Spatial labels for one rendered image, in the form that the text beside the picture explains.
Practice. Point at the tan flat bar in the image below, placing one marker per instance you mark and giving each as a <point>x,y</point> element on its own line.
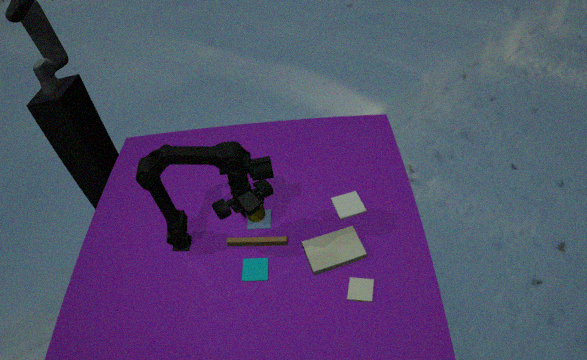
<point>257,241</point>

